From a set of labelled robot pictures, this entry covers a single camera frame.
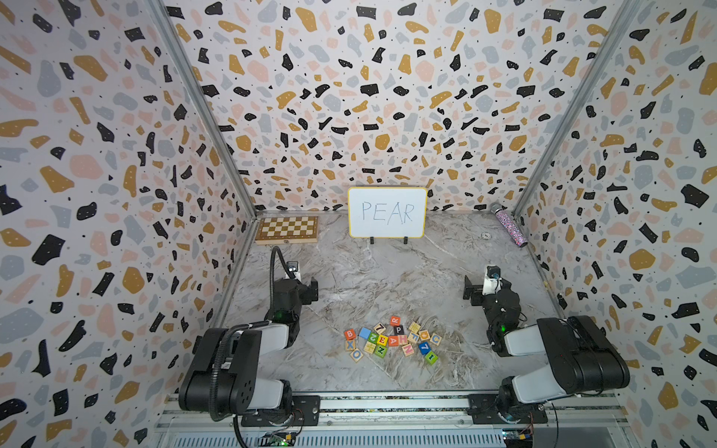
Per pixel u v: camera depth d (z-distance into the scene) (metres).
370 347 0.84
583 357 0.45
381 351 0.83
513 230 1.14
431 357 0.82
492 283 0.79
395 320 0.90
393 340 0.86
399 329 0.88
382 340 0.85
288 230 1.13
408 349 0.84
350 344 0.84
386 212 1.06
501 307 0.70
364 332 0.88
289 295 0.70
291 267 0.79
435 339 0.86
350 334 0.87
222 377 0.44
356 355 0.83
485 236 1.16
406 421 0.73
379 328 0.88
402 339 0.86
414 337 0.86
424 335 0.87
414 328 0.88
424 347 0.84
